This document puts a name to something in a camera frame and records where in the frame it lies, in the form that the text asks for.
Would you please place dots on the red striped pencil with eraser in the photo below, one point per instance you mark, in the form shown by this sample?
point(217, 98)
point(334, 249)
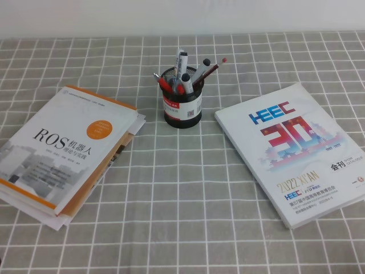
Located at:
point(210, 71)

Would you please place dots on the black mesh pen holder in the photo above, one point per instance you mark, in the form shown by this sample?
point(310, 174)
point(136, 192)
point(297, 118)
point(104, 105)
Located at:
point(183, 111)

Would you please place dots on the red capped pen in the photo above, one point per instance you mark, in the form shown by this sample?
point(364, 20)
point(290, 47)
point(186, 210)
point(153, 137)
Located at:
point(180, 89)

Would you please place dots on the red pen with silver tip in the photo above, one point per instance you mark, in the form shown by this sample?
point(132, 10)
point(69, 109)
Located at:
point(163, 83)

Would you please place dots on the grey pen with black end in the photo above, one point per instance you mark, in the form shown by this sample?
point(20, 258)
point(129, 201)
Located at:
point(202, 68)

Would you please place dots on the white marker with black cap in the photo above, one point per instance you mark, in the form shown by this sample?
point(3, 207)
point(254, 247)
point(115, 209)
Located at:
point(187, 83)

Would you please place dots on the grey white checked tablecloth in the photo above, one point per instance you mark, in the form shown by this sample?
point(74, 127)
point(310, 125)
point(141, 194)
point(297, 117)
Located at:
point(183, 201)

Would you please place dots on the white marker with clear cap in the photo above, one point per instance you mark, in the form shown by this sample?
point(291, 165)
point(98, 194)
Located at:
point(180, 64)

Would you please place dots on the white HEEC catalogue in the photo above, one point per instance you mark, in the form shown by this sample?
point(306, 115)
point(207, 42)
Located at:
point(307, 165)

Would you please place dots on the white ROS textbook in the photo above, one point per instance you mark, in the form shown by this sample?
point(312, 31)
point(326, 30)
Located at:
point(48, 160)

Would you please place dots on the papers and books under textbook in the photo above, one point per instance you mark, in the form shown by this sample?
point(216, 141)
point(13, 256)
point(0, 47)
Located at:
point(74, 205)

